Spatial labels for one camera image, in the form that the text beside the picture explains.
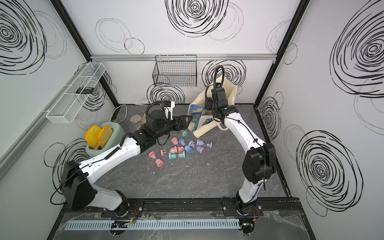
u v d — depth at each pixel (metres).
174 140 0.99
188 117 0.69
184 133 0.99
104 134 0.78
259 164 0.46
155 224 0.77
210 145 0.94
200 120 0.82
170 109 0.66
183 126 0.66
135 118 0.93
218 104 0.64
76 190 0.40
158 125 0.57
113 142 0.82
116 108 1.21
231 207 0.74
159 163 0.86
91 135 0.77
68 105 0.74
